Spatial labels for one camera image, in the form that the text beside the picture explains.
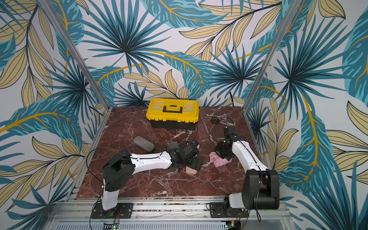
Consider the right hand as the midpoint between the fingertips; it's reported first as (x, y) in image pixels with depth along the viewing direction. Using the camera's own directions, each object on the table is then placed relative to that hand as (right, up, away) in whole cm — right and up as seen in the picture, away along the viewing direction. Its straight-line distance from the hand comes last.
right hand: (217, 152), depth 87 cm
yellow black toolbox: (-28, +24, +9) cm, 38 cm away
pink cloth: (-1, -4, -1) cm, 5 cm away
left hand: (-13, -6, -1) cm, 15 cm away
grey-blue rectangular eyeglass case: (-27, +3, +8) cm, 29 cm away
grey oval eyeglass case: (-47, +4, +8) cm, 47 cm away
